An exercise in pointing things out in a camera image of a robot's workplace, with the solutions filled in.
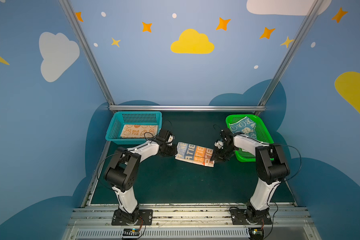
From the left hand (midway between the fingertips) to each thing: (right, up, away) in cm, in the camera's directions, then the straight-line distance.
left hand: (176, 151), depth 95 cm
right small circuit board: (+41, -38, -22) cm, 60 cm away
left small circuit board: (-22, -37, -22) cm, 48 cm away
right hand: (+24, -4, -2) cm, 24 cm away
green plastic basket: (+60, +10, +6) cm, 61 cm away
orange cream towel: (+12, -2, +2) cm, 12 cm away
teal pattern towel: (+50, +17, +13) cm, 55 cm away
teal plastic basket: (-44, +20, +13) cm, 50 cm away
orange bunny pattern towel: (-28, +13, +13) cm, 33 cm away
